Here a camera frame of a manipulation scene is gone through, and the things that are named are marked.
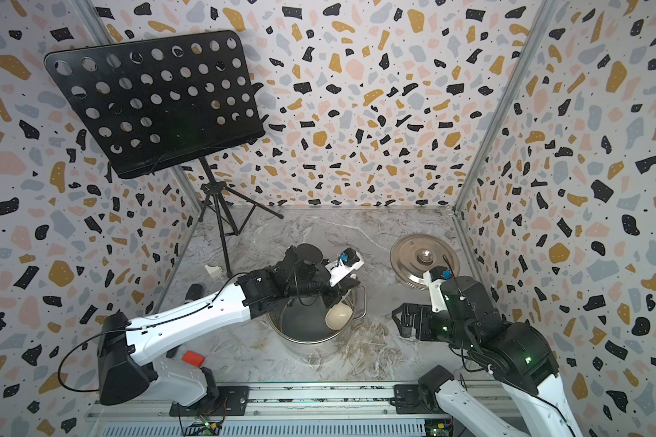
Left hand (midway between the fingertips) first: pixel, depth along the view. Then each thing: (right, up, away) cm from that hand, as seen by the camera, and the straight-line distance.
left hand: (359, 278), depth 68 cm
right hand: (+10, -7, -7) cm, 14 cm away
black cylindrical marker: (-55, -9, +24) cm, 61 cm away
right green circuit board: (+21, -40, +4) cm, 45 cm away
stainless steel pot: (-19, -20, +21) cm, 35 cm away
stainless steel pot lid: (+22, +3, +36) cm, 42 cm away
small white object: (-51, -3, +30) cm, 59 cm away
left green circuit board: (-41, -40, +3) cm, 57 cm away
